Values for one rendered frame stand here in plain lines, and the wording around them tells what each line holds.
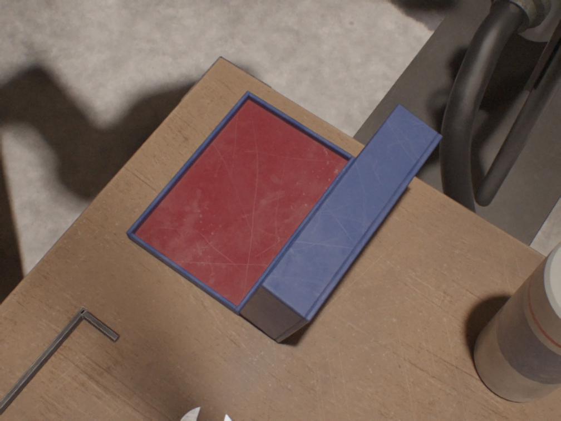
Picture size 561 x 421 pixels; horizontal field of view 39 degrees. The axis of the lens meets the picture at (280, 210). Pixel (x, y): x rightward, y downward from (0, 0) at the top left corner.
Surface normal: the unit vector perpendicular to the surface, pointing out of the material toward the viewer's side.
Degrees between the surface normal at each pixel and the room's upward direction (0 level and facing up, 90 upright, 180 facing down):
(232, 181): 0
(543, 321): 90
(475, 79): 33
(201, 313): 0
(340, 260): 12
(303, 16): 0
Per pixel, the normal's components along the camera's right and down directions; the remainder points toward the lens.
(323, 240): 0.18, -0.28
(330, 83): 0.00, -0.40
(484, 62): 0.00, 0.12
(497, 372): -0.82, 0.52
